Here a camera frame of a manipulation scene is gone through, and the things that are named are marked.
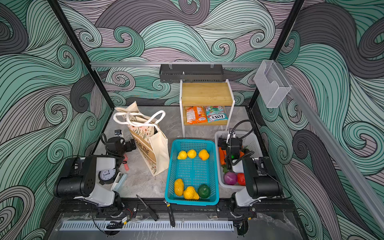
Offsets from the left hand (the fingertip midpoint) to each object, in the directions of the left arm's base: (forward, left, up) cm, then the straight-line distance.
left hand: (127, 139), depth 95 cm
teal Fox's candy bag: (+11, -57, +15) cm, 60 cm away
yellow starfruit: (-29, -36, 0) cm, 46 cm away
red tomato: (-25, -68, +4) cm, 73 cm away
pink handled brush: (-24, -3, -2) cm, 24 cm away
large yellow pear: (-32, -42, +1) cm, 52 cm away
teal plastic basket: (-20, -43, -5) cm, 48 cm away
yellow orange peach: (-10, -49, +1) cm, 50 cm away
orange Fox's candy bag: (+11, -44, +14) cm, 48 cm away
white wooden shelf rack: (+15, -50, +28) cm, 59 cm away
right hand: (+1, -67, +4) cm, 67 cm away
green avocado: (-31, -49, +1) cm, 57 cm away
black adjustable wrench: (-43, -33, -3) cm, 54 cm away
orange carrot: (-9, -61, 0) cm, 62 cm away
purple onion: (-24, -63, +2) cm, 67 cm away
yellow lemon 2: (-9, -42, -1) cm, 43 cm away
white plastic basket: (-3, -79, +1) cm, 79 cm away
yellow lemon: (-10, -36, 0) cm, 38 cm away
